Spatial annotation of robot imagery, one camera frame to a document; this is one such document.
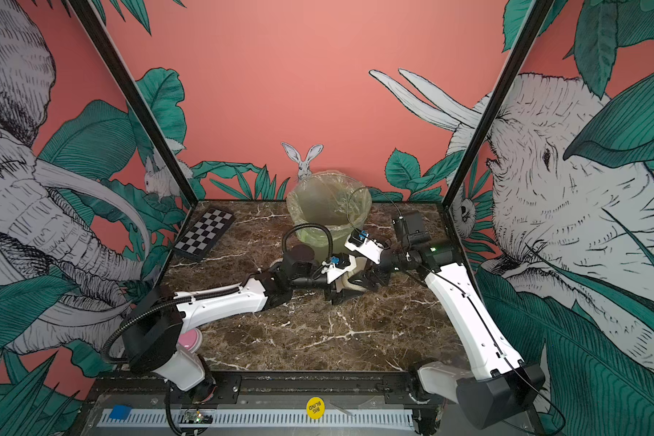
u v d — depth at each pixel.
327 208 1.01
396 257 0.59
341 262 0.62
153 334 0.43
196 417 0.70
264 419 0.70
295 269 0.61
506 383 0.37
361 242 0.59
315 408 0.71
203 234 1.05
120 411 0.70
